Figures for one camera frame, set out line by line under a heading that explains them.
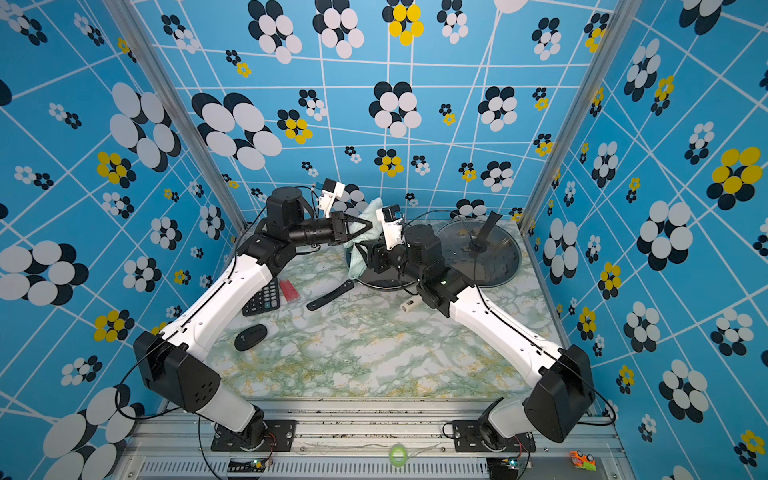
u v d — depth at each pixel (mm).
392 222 605
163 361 450
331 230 620
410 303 845
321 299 879
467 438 726
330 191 643
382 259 627
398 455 716
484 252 987
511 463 706
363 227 678
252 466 706
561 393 388
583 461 682
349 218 652
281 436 740
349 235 652
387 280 1004
